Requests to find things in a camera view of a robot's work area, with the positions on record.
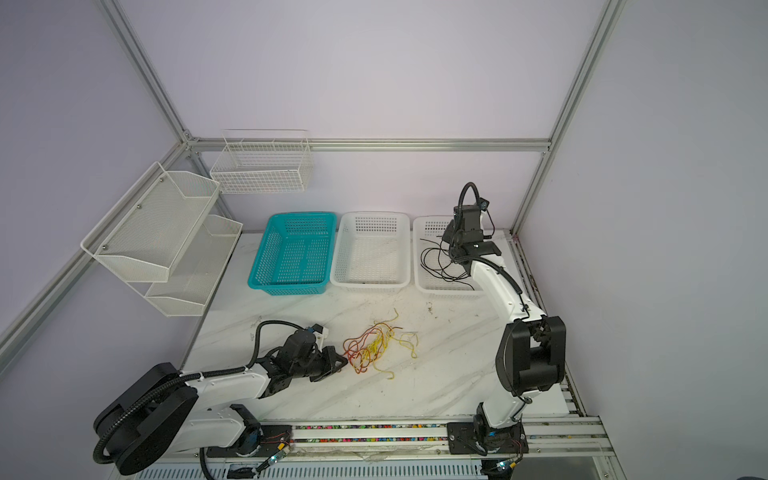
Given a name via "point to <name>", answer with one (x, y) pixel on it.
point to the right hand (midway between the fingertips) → (455, 225)
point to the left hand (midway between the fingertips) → (347, 363)
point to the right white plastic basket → (432, 228)
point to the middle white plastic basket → (372, 252)
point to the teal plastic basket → (297, 254)
